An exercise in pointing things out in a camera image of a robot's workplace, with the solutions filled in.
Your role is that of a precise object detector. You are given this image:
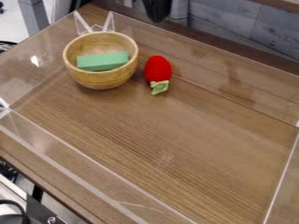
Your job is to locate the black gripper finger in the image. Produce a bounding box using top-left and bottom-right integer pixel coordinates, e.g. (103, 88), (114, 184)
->
(143, 0), (157, 22)
(155, 0), (173, 22)

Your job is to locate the red plush strawberry toy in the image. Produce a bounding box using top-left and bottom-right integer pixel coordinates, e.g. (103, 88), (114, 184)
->
(145, 55), (173, 95)

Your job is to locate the green foam stick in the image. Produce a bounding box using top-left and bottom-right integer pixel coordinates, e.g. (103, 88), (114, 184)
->
(78, 52), (130, 72)

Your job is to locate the light wooden bowl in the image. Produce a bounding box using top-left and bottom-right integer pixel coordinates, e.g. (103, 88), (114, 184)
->
(62, 31), (139, 90)

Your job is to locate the black table leg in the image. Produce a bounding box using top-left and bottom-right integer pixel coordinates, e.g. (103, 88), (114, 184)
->
(33, 185), (43, 202)

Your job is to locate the grey post top left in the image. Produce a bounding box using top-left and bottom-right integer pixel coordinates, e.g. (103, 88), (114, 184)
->
(18, 0), (51, 36)

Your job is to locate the clear acrylic tray enclosure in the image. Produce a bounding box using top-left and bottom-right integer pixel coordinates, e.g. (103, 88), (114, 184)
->
(0, 15), (299, 224)

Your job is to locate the black cable bottom left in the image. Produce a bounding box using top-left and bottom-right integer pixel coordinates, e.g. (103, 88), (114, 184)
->
(0, 199), (29, 224)

